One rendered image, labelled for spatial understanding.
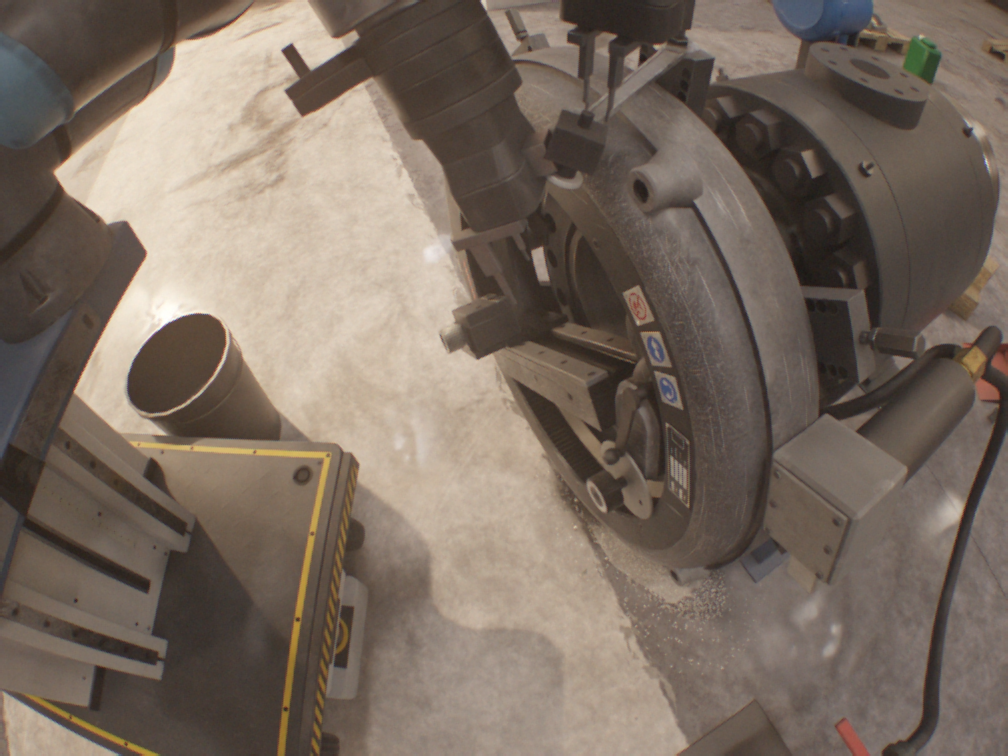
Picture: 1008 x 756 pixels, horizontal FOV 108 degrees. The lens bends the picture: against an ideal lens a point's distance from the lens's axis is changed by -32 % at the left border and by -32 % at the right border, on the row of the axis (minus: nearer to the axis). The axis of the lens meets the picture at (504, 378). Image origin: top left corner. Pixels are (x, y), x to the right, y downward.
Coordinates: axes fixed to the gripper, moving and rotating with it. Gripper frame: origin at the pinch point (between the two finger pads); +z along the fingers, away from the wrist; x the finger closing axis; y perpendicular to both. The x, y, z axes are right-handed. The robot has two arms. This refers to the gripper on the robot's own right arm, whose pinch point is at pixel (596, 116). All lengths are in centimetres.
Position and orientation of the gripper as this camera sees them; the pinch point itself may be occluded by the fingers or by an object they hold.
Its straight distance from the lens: 39.0
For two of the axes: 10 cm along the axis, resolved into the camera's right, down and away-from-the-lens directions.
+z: 0.4, 5.1, 8.6
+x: -8.3, -4.7, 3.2
